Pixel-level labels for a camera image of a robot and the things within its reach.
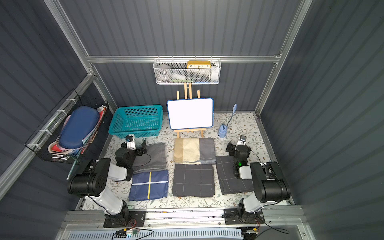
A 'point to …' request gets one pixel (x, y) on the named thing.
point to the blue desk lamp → (222, 129)
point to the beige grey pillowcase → (194, 151)
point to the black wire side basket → (45, 142)
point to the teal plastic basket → (142, 121)
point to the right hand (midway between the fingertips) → (242, 143)
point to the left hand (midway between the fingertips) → (138, 140)
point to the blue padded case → (78, 126)
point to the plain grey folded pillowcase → (154, 158)
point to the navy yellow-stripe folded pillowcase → (152, 185)
